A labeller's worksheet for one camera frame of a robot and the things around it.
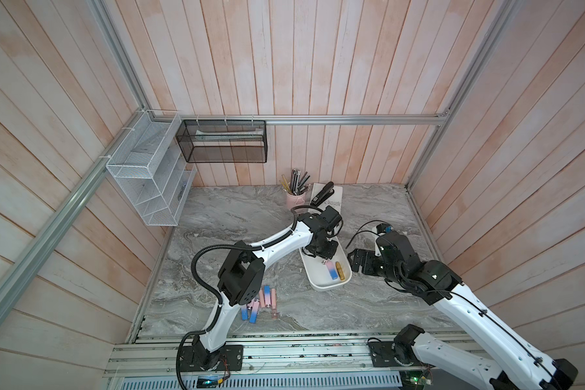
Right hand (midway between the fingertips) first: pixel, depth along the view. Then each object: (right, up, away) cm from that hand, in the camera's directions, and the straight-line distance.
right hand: (359, 255), depth 75 cm
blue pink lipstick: (-5, -9, +16) cm, 19 cm away
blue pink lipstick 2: (-34, -22, +7) cm, 41 cm away
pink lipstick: (-27, -17, +10) cm, 34 cm away
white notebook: (0, +19, +40) cm, 44 cm away
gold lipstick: (-3, -9, +16) cm, 18 cm away
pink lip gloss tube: (-32, -17, +9) cm, 37 cm away
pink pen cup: (-20, +18, +29) cm, 40 cm away
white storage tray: (-11, -9, +15) cm, 21 cm away
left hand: (-8, -3, +13) cm, 15 cm away
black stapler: (-6, +22, +37) cm, 43 cm away
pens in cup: (-18, +25, +33) cm, 45 cm away
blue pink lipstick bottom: (-37, -21, +7) cm, 43 cm away
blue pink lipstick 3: (-30, -16, +9) cm, 35 cm away
